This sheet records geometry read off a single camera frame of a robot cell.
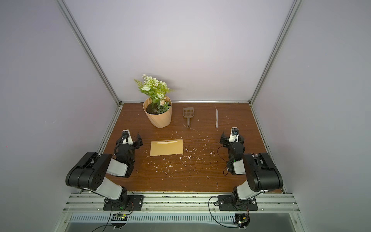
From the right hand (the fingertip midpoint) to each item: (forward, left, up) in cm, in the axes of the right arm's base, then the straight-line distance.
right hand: (234, 129), depth 88 cm
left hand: (-3, +65, -1) cm, 65 cm away
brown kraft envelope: (-7, +44, -13) cm, 46 cm away
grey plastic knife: (+22, +7, -12) cm, 26 cm away
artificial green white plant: (+17, +49, +18) cm, 55 cm away
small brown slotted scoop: (+24, +30, -12) cm, 40 cm away
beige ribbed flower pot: (+12, +49, +3) cm, 51 cm away
